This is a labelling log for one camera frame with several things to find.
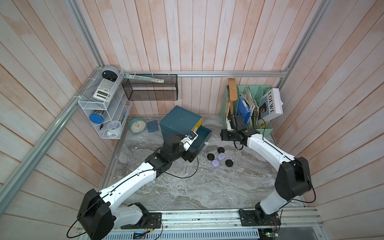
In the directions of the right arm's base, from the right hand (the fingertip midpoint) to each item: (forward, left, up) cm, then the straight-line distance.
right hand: (223, 132), depth 91 cm
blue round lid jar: (-5, +69, +18) cm, 72 cm away
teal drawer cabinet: (+2, +28, +7) cm, 29 cm away
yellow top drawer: (+2, +15, +6) cm, 16 cm away
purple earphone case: (-10, 0, -13) cm, 16 cm away
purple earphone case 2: (-14, +5, -13) cm, 20 cm away
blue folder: (+15, -14, +5) cm, 21 cm away
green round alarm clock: (+10, +59, -6) cm, 60 cm away
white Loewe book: (+13, -29, +10) cm, 34 cm away
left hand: (-14, +20, +7) cm, 25 cm away
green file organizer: (+21, -16, +8) cm, 27 cm away
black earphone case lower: (-14, -4, -14) cm, 20 cm away
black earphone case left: (-9, +7, -14) cm, 18 cm away
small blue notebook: (+15, +50, -11) cm, 53 cm away
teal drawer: (+1, +12, -3) cm, 12 cm away
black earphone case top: (-4, 0, -15) cm, 15 cm away
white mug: (-3, +66, +8) cm, 67 cm away
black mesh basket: (+32, +57, +9) cm, 66 cm away
